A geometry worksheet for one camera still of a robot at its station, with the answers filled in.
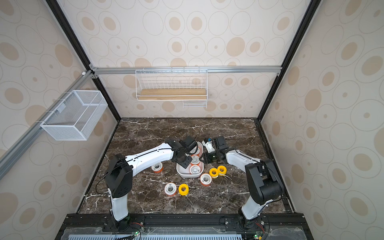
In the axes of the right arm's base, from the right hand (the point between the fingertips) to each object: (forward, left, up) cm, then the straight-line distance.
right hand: (201, 159), depth 91 cm
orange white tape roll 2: (-10, -3, -5) cm, 12 cm away
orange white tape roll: (-5, +4, -4) cm, 7 cm away
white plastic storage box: (-7, +9, -4) cm, 12 cm away
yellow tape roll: (-17, +9, -5) cm, 20 cm away
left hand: (-3, +8, +4) cm, 9 cm away
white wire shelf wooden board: (+41, +21, +25) cm, 53 cm away
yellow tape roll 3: (-4, -13, -4) cm, 14 cm away
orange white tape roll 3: (-17, +17, -5) cm, 24 cm away
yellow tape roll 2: (-6, -8, -4) cm, 11 cm away
